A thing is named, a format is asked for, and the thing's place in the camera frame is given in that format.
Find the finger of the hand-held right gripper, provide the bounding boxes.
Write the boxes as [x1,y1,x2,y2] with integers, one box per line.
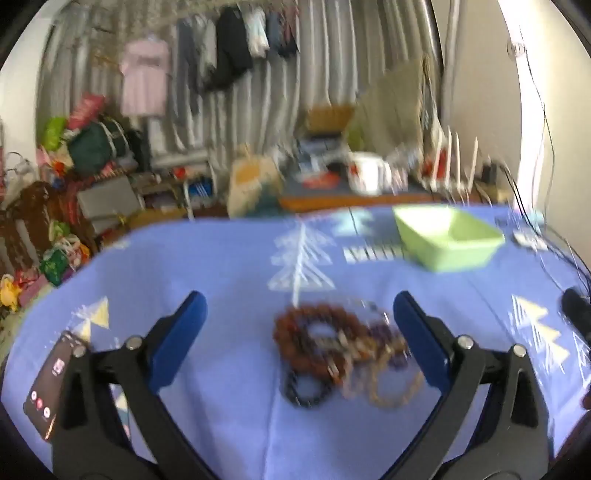
[562,287,591,337]

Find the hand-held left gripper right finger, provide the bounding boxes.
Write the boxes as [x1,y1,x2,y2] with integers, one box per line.
[392,291,552,480]

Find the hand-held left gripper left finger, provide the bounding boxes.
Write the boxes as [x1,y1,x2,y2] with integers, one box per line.
[52,291,218,480]

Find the purple bead bracelet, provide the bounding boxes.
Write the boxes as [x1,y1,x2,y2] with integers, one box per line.
[365,323,411,370]

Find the amber bead necklace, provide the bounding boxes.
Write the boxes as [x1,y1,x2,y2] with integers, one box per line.
[342,351,426,409]

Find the green plastic tray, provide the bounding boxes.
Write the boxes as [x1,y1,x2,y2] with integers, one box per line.
[393,205,506,273]

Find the brown bead bracelet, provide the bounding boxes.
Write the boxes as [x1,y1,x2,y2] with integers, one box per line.
[273,305,370,370]

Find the black bead bracelet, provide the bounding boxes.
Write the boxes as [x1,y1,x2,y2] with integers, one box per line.
[284,369,338,409]

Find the blue printed tablecloth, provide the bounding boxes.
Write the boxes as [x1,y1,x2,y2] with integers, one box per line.
[0,203,591,480]

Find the white charger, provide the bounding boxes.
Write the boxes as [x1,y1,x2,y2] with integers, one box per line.
[513,231,548,252]

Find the blue striped box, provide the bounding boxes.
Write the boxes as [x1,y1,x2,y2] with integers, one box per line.
[189,180,215,208]

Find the green gift bag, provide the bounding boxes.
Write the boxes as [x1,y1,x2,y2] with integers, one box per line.
[39,249,75,284]

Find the black smartphone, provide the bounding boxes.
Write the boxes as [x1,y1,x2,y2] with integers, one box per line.
[23,330,88,441]

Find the grey case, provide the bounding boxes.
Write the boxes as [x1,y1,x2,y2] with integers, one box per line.
[76,178,146,222]

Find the wooden desk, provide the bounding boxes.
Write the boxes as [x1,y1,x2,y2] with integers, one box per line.
[277,171,513,213]

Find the printed cushion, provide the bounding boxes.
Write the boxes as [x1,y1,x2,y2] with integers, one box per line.
[228,154,284,217]

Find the white enamel mug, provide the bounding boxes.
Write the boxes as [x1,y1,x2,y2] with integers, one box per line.
[347,152,393,195]

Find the red envelope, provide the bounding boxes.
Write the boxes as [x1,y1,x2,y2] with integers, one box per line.
[302,173,342,188]

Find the yellow toy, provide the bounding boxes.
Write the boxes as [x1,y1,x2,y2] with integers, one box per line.
[0,274,21,310]

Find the white router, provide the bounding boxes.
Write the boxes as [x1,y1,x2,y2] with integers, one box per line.
[425,127,481,204]

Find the dark green duffel bag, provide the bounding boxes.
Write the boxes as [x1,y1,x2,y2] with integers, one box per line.
[67,122,130,176]

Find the beige dotted cloth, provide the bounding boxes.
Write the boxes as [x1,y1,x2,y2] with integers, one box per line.
[355,58,439,153]

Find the cardboard box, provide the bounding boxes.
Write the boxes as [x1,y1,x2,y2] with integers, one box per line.
[307,105,356,132]

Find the bright green bag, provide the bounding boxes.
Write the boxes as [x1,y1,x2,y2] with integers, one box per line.
[42,116,68,151]

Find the pink red bag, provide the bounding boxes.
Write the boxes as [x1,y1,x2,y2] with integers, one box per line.
[69,95,107,130]

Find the pink t-shirt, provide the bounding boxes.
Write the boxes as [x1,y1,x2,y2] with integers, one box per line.
[120,39,171,116]

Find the grey curtain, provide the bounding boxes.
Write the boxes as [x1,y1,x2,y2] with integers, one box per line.
[37,0,444,162]

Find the grey hanging trousers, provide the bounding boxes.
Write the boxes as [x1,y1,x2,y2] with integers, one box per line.
[178,18,218,93]

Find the black t-shirt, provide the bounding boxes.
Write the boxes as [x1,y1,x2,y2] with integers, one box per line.
[203,7,254,90]

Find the light patterned shirt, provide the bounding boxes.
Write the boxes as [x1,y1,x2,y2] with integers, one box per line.
[245,9,271,58]

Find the dark blue garment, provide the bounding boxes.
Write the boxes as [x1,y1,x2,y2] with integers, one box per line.
[265,9,298,58]

